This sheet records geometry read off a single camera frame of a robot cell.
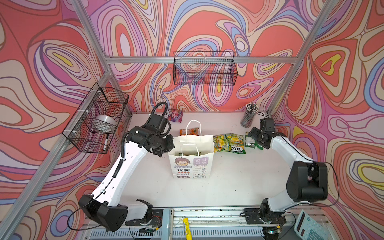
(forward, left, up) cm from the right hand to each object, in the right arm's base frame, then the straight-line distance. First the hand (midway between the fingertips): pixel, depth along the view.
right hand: (256, 139), depth 92 cm
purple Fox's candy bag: (+29, +53, -6) cm, 61 cm away
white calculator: (-46, -12, -8) cm, 48 cm away
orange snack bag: (+11, +41, -4) cm, 42 cm away
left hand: (-13, +49, +15) cm, 53 cm away
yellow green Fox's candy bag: (+3, +15, -7) cm, 17 cm away
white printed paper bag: (-20, +40, +18) cm, 49 cm away
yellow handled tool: (-45, +44, -8) cm, 63 cm away
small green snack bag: (+1, +3, -5) cm, 6 cm away
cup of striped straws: (+19, 0, +8) cm, 20 cm away
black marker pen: (-10, +83, +17) cm, 85 cm away
